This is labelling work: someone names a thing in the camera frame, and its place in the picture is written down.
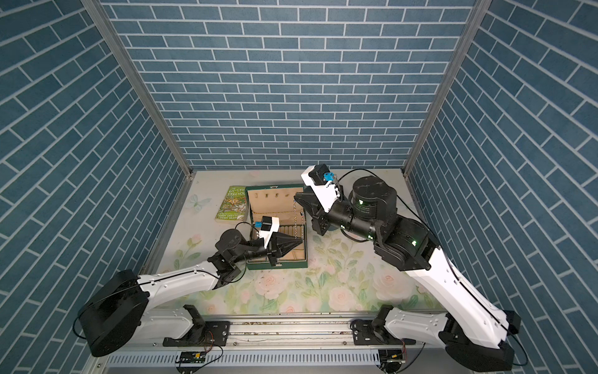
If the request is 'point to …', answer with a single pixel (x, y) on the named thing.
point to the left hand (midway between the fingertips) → (304, 246)
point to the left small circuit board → (191, 357)
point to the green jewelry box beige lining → (278, 201)
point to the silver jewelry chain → (294, 215)
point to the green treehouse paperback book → (233, 205)
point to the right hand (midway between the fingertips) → (302, 196)
